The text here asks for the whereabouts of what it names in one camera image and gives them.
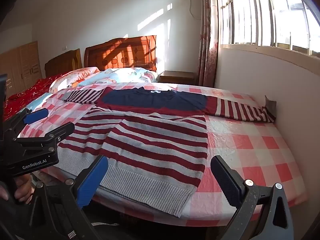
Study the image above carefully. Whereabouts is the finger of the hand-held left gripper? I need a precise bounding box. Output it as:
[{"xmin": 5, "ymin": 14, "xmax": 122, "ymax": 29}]
[
  {"xmin": 16, "ymin": 122, "xmax": 75, "ymax": 153},
  {"xmin": 3, "ymin": 107, "xmax": 49, "ymax": 141}
]

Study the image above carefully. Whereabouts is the pink floral curtain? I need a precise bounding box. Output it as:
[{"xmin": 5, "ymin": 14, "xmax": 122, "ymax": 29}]
[{"xmin": 197, "ymin": 0, "xmax": 219, "ymax": 87}]

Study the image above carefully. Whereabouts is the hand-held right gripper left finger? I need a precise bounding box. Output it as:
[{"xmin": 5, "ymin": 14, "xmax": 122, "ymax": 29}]
[{"xmin": 25, "ymin": 155, "xmax": 109, "ymax": 240}]

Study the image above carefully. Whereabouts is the barred window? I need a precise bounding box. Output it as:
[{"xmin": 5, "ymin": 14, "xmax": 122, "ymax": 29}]
[{"xmin": 216, "ymin": 0, "xmax": 320, "ymax": 58}]

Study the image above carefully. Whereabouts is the pink checkered bed sheet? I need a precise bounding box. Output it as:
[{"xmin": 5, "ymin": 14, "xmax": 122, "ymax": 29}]
[{"xmin": 19, "ymin": 82, "xmax": 308, "ymax": 228}]

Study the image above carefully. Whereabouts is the person's left hand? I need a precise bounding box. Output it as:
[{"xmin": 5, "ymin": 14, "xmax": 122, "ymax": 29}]
[{"xmin": 0, "ymin": 174, "xmax": 33, "ymax": 204}]

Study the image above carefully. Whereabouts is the thin wall cable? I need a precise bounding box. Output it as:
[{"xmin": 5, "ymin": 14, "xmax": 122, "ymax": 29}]
[{"xmin": 188, "ymin": 0, "xmax": 202, "ymax": 20}]

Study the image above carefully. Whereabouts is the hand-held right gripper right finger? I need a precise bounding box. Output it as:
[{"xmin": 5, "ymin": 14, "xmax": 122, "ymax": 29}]
[{"xmin": 210, "ymin": 155, "xmax": 295, "ymax": 240}]

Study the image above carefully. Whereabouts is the pink floral quilt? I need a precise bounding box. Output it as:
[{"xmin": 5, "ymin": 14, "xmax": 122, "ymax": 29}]
[{"xmin": 49, "ymin": 67, "xmax": 100, "ymax": 93}]

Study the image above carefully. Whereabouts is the wooden nightstand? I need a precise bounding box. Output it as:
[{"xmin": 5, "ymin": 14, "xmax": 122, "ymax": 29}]
[{"xmin": 159, "ymin": 70, "xmax": 197, "ymax": 85}]

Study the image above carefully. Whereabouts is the orange wooden headboard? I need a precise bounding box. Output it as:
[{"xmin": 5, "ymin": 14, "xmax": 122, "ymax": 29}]
[{"xmin": 84, "ymin": 35, "xmax": 158, "ymax": 73}]

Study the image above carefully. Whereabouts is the dark wooden headboard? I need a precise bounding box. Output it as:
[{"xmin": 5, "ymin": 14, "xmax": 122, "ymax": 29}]
[{"xmin": 44, "ymin": 49, "xmax": 83, "ymax": 78}]

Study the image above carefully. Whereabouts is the light blue floral quilt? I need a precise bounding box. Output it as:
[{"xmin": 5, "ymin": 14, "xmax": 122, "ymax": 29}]
[{"xmin": 79, "ymin": 67, "xmax": 159, "ymax": 87}]

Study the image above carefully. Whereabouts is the red grey striped sweater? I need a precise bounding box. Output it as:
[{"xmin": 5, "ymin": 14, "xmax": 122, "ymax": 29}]
[{"xmin": 59, "ymin": 86, "xmax": 277, "ymax": 218}]

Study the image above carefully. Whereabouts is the red floral blanket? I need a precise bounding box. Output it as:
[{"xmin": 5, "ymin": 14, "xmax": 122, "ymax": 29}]
[{"xmin": 3, "ymin": 71, "xmax": 73, "ymax": 122}]

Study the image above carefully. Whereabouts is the light wooden wardrobe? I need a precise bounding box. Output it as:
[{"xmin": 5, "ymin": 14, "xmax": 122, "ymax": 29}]
[{"xmin": 0, "ymin": 41, "xmax": 42, "ymax": 98}]

